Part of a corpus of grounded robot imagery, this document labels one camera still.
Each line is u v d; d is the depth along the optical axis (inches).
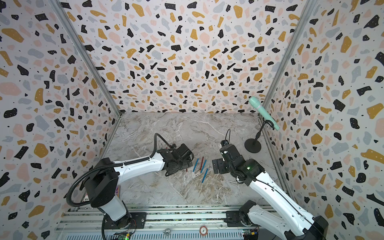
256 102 31.5
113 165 18.7
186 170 35.7
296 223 15.6
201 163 37.3
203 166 36.5
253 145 40.5
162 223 28.8
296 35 31.7
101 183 17.2
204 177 34.7
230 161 21.6
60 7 27.2
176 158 25.0
